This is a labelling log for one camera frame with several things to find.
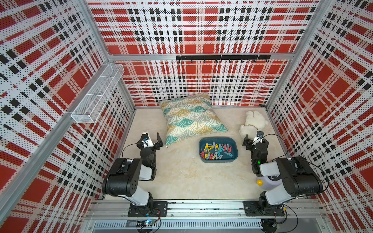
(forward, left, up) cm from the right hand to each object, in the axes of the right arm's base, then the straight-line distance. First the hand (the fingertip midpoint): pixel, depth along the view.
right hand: (256, 135), depth 92 cm
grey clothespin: (-3, +27, -7) cm, 28 cm away
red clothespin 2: (-6, +17, -7) cm, 19 cm away
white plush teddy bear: (+12, -3, -2) cm, 12 cm away
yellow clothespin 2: (-11, +27, -8) cm, 30 cm away
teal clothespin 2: (-6, +22, -7) cm, 24 cm away
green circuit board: (-45, +63, -7) cm, 78 cm away
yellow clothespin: (-4, +30, -8) cm, 31 cm away
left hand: (-1, +66, +4) cm, 66 cm away
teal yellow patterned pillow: (+11, +42, +7) cm, 44 cm away
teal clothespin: (-9, +18, -9) cm, 21 cm away
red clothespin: (-9, +35, -8) cm, 36 cm away
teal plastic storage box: (-6, +24, -8) cm, 26 cm away
